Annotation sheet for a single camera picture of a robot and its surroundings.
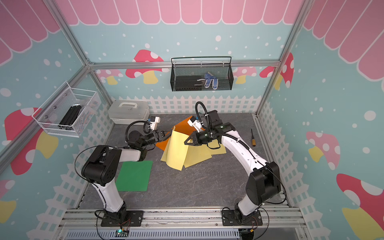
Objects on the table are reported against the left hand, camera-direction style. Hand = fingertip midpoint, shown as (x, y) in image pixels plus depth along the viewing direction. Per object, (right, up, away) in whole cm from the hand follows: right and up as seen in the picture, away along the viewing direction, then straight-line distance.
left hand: (173, 133), depth 81 cm
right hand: (+7, -4, -6) cm, 10 cm away
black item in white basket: (-47, +8, -11) cm, 49 cm away
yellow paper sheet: (+2, -10, -5) cm, 11 cm away
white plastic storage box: (-42, +15, +31) cm, 54 cm away
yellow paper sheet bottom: (+12, -14, +16) cm, 24 cm away
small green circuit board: (-25, -49, -8) cm, 55 cm away
